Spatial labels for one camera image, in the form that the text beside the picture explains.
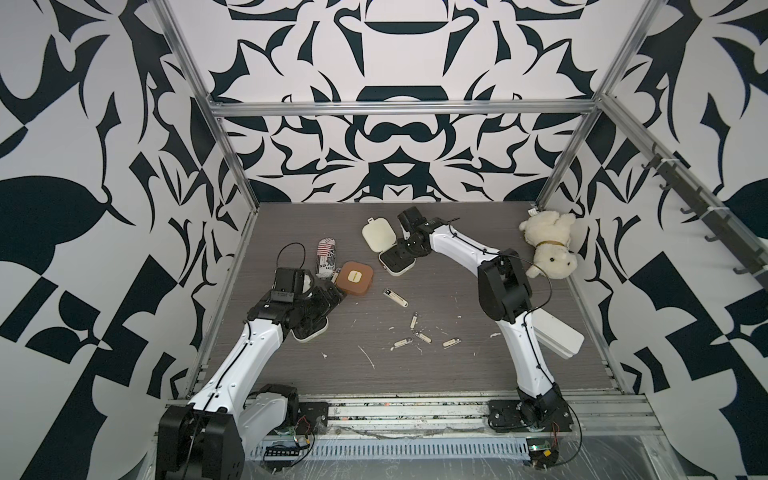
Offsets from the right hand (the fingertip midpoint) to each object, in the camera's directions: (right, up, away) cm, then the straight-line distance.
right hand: (405, 245), depth 103 cm
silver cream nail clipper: (-4, -16, -9) cm, 19 cm away
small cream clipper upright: (+2, -22, -13) cm, 26 cm away
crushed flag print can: (-26, -4, -3) cm, 27 cm away
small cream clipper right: (+12, -27, -17) cm, 34 cm away
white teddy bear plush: (+47, +4, -3) cm, 48 cm away
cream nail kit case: (-8, +3, +3) cm, 9 cm away
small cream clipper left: (-2, -28, -16) cm, 32 cm away
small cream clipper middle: (+4, -26, -16) cm, 31 cm away
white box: (+40, -24, -19) cm, 51 cm away
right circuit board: (+30, -48, -32) cm, 65 cm away
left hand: (-21, -14, -19) cm, 32 cm away
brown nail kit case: (-16, -10, -6) cm, 20 cm away
